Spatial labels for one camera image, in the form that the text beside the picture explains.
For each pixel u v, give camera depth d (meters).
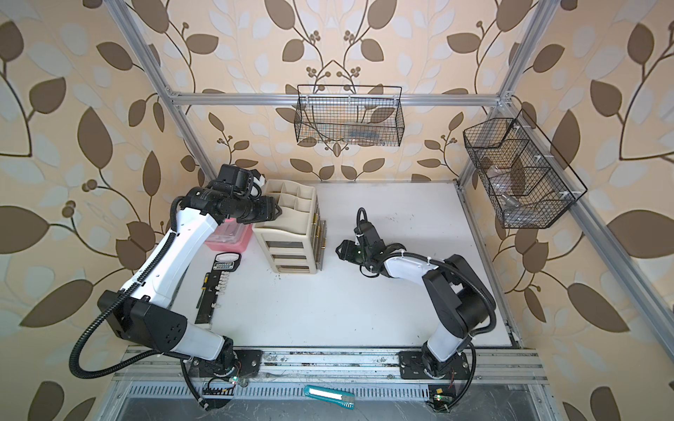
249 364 0.74
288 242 0.78
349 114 0.96
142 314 0.39
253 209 0.65
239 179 0.60
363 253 0.72
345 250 0.81
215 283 0.89
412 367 0.73
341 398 0.69
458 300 0.46
